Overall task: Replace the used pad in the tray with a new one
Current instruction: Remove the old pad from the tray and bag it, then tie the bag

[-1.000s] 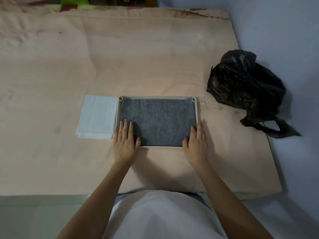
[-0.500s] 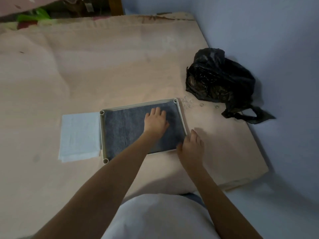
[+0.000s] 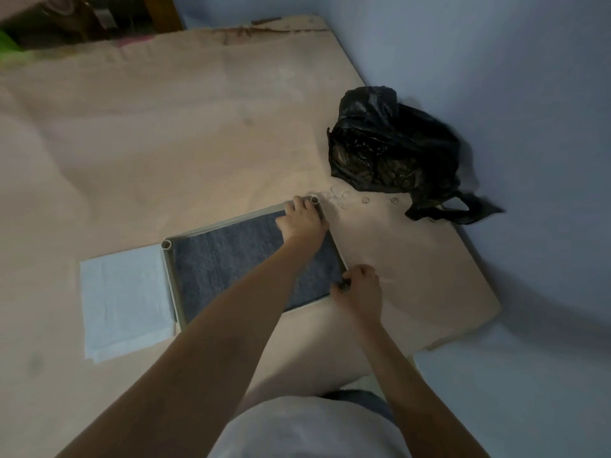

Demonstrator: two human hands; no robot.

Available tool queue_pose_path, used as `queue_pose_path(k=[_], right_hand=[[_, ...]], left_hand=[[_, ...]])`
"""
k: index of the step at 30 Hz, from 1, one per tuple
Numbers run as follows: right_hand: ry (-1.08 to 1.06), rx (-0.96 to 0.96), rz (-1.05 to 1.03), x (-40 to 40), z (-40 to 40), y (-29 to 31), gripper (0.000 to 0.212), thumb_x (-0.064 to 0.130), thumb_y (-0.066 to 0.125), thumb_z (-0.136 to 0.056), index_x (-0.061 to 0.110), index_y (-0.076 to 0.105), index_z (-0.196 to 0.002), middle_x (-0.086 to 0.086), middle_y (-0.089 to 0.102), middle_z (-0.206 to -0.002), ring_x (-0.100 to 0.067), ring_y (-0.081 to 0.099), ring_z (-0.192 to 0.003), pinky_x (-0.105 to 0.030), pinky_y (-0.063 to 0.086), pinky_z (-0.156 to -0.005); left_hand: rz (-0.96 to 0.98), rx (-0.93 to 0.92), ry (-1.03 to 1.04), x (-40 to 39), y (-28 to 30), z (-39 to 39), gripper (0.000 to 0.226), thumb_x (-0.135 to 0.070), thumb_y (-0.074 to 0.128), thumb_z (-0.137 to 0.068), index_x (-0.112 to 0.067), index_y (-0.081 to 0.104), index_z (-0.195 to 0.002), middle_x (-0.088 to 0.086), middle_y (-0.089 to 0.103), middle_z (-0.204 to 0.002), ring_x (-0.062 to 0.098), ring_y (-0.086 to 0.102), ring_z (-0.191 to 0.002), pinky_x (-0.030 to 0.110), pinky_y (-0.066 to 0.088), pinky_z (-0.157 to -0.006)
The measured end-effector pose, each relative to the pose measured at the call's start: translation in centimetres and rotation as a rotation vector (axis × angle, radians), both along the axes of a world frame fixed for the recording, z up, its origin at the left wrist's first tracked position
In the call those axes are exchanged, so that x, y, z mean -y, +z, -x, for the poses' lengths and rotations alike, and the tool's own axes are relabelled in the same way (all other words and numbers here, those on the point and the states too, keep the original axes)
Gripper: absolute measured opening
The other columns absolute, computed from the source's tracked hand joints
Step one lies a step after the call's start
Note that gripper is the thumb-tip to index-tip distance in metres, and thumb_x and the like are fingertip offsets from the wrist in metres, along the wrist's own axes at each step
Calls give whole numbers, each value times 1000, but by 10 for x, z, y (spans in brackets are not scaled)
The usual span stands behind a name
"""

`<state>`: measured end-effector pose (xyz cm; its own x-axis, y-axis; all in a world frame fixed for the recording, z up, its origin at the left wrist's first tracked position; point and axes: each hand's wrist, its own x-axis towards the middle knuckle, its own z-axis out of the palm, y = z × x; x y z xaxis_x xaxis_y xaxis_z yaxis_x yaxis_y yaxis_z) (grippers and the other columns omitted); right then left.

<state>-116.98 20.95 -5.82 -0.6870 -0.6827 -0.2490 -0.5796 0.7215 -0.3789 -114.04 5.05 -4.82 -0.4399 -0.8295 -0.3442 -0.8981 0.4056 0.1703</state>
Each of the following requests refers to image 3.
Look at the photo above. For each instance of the green plastic item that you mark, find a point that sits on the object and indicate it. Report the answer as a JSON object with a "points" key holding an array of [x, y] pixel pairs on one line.
{"points": [[7, 42]]}

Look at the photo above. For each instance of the person's blue jeans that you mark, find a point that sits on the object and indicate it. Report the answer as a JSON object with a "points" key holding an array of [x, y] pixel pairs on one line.
{"points": [[363, 400]]}

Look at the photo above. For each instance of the person's right hand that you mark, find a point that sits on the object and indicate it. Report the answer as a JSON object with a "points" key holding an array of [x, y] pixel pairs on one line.
{"points": [[360, 293]]}

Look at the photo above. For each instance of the white pad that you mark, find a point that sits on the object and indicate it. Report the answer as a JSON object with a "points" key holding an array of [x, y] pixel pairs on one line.
{"points": [[126, 300]]}

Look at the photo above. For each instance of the beige plastic tray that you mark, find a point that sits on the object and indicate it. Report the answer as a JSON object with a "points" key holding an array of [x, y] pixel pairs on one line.
{"points": [[173, 290]]}

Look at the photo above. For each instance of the grey used pad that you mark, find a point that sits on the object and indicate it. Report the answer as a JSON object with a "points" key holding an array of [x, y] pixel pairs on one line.
{"points": [[215, 267]]}

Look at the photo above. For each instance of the person's left hand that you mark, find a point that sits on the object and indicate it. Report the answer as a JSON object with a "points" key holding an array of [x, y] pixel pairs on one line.
{"points": [[303, 224]]}

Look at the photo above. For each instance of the person's white shirt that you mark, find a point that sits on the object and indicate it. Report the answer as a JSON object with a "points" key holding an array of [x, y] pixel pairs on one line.
{"points": [[305, 434]]}

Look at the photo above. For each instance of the pink tablecloth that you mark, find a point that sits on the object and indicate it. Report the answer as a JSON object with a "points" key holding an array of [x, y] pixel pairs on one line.
{"points": [[143, 138]]}

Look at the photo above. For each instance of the person's left forearm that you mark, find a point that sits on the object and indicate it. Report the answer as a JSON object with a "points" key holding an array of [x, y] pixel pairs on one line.
{"points": [[191, 367]]}

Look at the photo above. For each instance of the person's right forearm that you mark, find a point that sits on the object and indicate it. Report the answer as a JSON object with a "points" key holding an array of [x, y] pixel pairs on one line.
{"points": [[420, 395]]}

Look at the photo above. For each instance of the brown wooden post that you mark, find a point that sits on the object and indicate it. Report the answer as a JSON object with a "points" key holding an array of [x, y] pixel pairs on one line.
{"points": [[164, 11]]}

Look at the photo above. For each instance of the black plastic bag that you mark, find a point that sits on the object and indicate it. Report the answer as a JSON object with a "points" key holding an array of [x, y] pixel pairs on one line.
{"points": [[391, 147]]}

